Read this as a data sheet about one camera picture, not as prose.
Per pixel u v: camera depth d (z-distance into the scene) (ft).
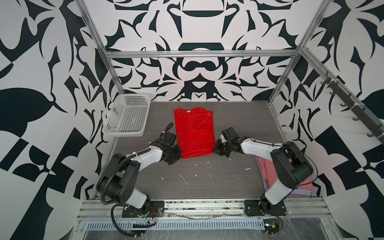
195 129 3.33
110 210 2.21
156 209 2.41
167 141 2.39
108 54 3.01
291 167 1.54
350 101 1.98
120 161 1.51
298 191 2.56
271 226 2.33
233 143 2.37
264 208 2.18
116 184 1.42
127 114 3.67
